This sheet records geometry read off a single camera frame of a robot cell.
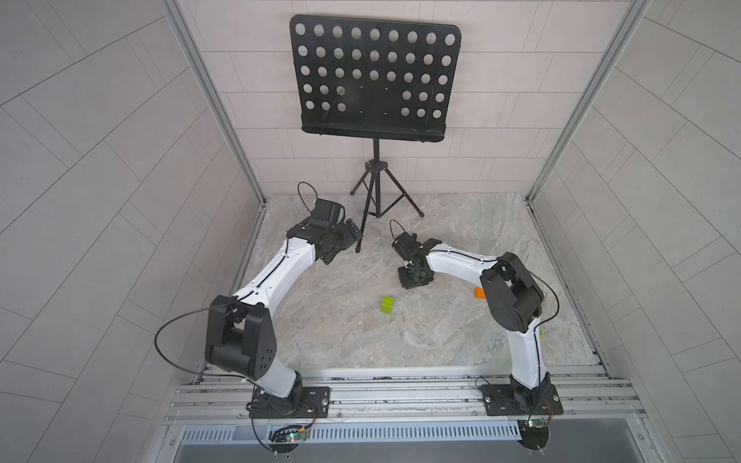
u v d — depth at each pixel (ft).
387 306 2.73
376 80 2.26
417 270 2.29
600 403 2.37
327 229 2.11
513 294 1.70
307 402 2.31
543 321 1.74
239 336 1.40
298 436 2.14
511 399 2.11
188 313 1.29
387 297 2.98
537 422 2.23
